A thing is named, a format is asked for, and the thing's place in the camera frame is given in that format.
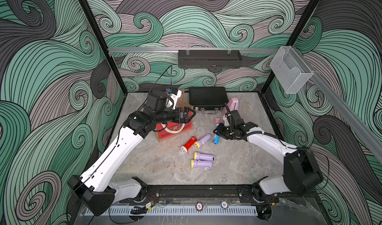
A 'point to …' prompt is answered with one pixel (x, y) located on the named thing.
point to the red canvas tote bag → (164, 131)
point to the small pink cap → (217, 120)
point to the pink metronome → (233, 105)
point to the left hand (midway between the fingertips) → (189, 110)
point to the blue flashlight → (216, 138)
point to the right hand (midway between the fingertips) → (213, 132)
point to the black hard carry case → (208, 99)
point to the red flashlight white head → (184, 149)
